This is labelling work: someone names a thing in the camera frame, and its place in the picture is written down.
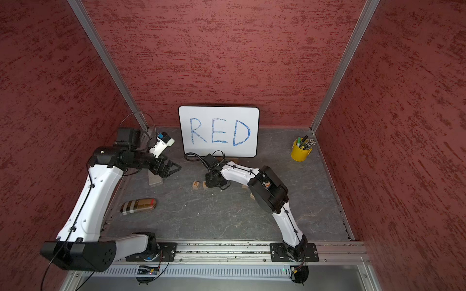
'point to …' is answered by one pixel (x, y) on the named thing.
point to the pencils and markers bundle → (304, 143)
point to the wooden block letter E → (204, 184)
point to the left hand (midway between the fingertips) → (170, 166)
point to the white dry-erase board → (234, 131)
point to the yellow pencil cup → (298, 154)
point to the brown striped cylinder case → (138, 205)
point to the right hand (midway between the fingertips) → (212, 187)
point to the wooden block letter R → (195, 185)
